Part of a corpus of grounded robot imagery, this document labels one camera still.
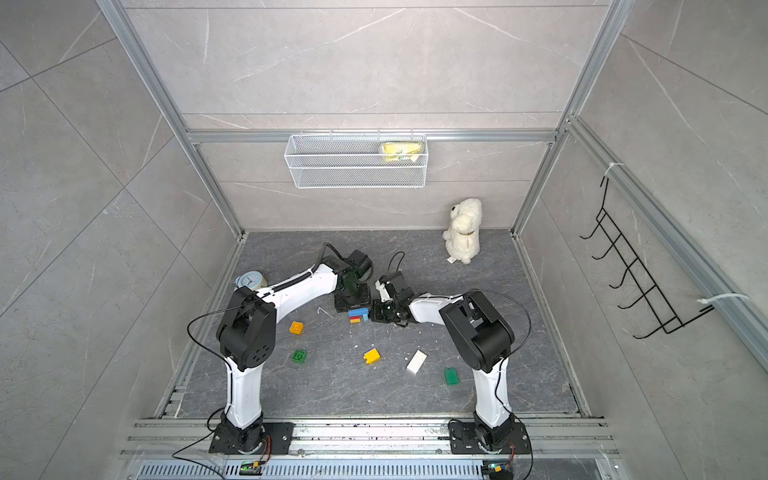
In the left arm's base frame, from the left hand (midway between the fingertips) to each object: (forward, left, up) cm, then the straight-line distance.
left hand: (367, 302), depth 92 cm
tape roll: (+12, +40, -2) cm, 42 cm away
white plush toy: (+23, -34, +4) cm, 41 cm away
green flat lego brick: (-22, -24, -6) cm, 33 cm away
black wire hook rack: (-8, -63, +27) cm, 69 cm away
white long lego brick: (-17, -15, -5) cm, 23 cm away
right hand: (-1, -1, -5) cm, 6 cm away
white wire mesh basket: (+42, +2, +24) cm, 48 cm away
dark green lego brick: (-15, +20, -4) cm, 25 cm away
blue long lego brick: (-3, +3, 0) cm, 4 cm away
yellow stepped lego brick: (-16, -2, -4) cm, 16 cm away
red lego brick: (-4, +4, -3) cm, 6 cm away
